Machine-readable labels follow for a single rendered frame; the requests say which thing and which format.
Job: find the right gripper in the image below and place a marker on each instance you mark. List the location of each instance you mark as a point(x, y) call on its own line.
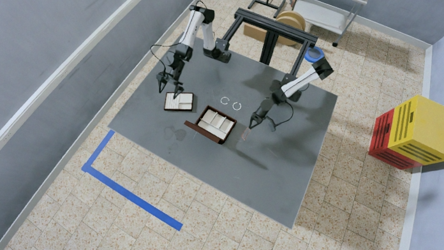
point(174, 76)

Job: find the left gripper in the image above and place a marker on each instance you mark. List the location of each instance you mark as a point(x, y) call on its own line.
point(259, 116)

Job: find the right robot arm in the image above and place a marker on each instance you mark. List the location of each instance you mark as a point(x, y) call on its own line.
point(203, 17)

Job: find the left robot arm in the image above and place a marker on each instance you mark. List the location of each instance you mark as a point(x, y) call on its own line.
point(279, 88)

